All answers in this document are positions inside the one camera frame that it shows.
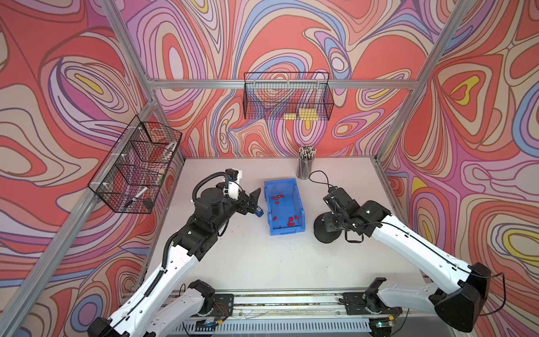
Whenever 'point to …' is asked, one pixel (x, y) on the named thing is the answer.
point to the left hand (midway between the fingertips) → (250, 186)
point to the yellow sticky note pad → (308, 114)
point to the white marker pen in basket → (136, 196)
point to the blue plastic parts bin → (285, 215)
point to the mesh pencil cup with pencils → (305, 162)
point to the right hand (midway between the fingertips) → (333, 225)
